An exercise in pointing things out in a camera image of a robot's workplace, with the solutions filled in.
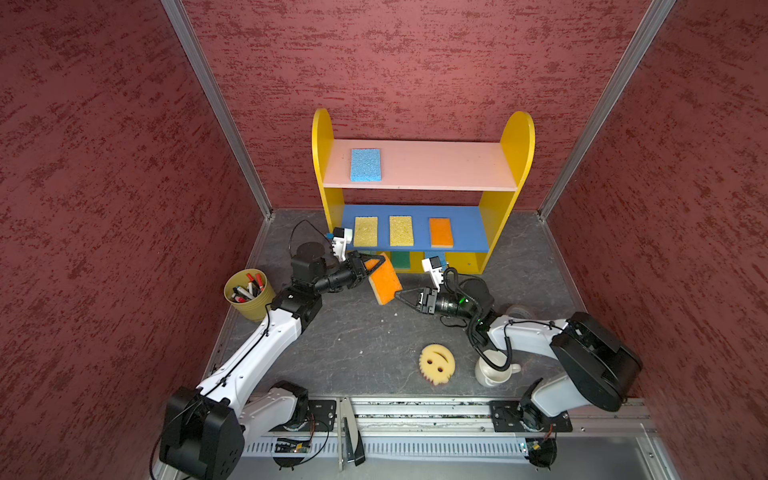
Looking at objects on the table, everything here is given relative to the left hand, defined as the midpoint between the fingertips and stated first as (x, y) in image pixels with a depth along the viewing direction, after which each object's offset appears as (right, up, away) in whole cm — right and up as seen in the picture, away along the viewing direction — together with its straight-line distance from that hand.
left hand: (385, 266), depth 72 cm
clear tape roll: (+43, -16, +19) cm, 50 cm away
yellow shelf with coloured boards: (+12, +23, +50) cm, 56 cm away
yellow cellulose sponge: (-7, +9, +23) cm, 26 cm away
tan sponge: (0, -3, -1) cm, 4 cm away
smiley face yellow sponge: (+14, -27, +8) cm, 32 cm away
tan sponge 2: (+17, +8, +22) cm, 29 cm away
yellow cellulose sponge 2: (+5, +9, +23) cm, 25 cm away
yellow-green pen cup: (-41, -9, +15) cm, 45 cm away
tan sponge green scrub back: (+5, -1, +27) cm, 28 cm away
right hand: (+2, -9, +1) cm, 9 cm away
